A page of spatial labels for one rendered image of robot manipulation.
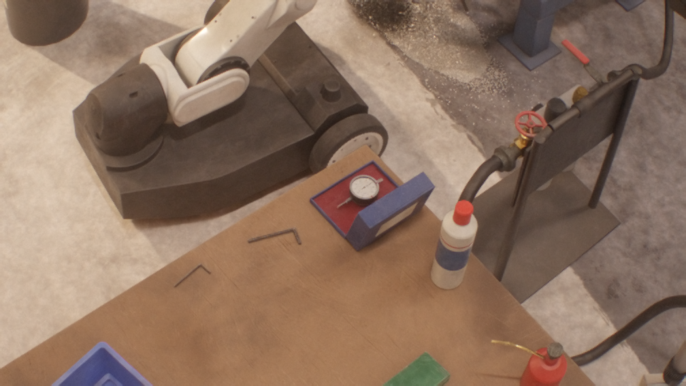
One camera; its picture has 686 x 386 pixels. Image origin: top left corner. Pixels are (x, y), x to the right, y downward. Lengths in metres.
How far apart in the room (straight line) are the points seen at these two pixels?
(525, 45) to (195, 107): 1.02
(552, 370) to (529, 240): 0.88
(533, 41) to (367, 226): 1.21
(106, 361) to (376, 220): 0.57
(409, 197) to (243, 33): 0.68
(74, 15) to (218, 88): 0.70
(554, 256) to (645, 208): 0.33
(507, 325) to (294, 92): 0.93
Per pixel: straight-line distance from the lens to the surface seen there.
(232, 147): 2.91
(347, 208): 2.44
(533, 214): 3.08
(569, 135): 2.68
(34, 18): 3.33
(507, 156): 2.60
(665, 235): 3.16
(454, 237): 2.22
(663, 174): 3.28
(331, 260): 2.38
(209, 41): 2.87
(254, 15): 2.82
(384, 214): 2.31
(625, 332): 2.86
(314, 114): 2.94
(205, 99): 2.83
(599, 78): 2.78
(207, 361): 2.26
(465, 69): 3.35
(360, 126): 2.92
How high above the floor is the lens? 2.47
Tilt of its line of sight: 54 degrees down
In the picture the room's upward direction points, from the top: 5 degrees clockwise
